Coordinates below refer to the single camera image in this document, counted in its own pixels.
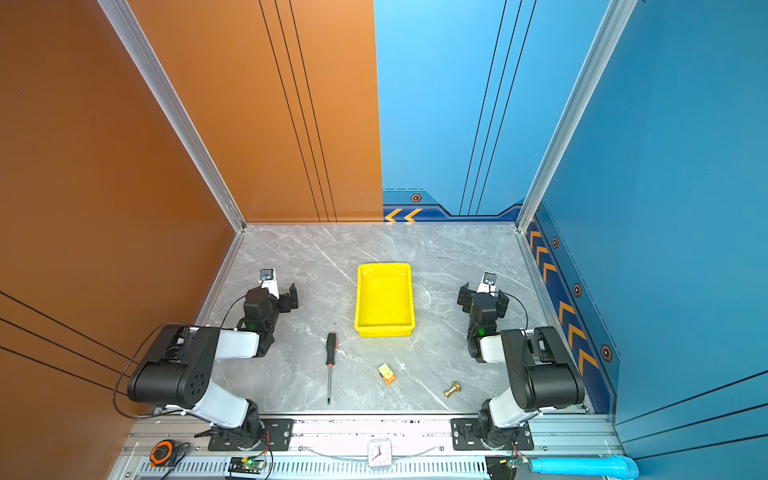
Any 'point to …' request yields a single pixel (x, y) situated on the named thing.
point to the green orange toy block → (387, 374)
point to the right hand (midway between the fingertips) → (484, 287)
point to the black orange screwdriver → (331, 347)
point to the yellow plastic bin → (384, 300)
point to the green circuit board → (246, 465)
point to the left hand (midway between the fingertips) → (279, 281)
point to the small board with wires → (517, 463)
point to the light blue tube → (611, 467)
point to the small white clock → (379, 452)
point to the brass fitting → (455, 388)
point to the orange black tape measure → (163, 453)
